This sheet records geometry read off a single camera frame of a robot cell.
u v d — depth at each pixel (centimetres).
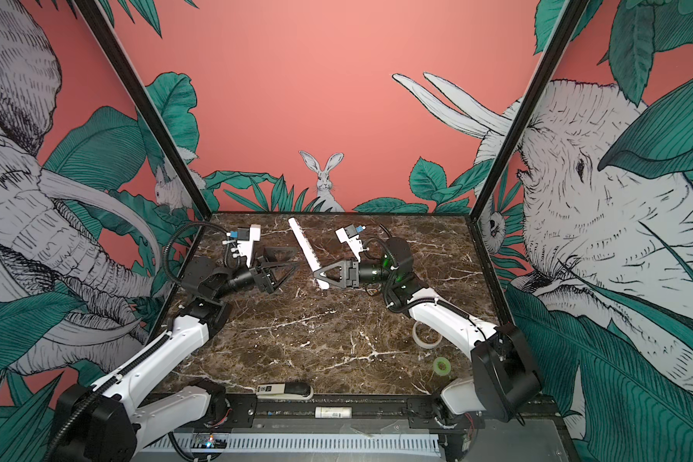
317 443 70
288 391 73
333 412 73
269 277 58
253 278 60
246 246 60
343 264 62
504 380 42
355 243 66
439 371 82
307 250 64
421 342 86
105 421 38
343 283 62
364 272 63
